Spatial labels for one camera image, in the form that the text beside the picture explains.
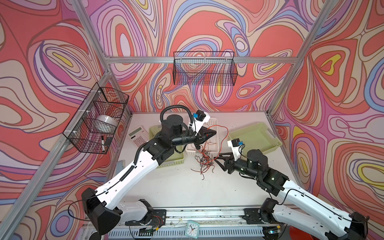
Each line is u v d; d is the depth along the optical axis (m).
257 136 1.05
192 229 0.69
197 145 0.56
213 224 0.72
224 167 0.63
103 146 0.72
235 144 0.62
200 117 0.51
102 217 0.36
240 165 0.61
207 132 0.58
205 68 0.96
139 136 0.98
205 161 0.75
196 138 0.55
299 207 0.48
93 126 0.72
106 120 0.73
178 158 0.88
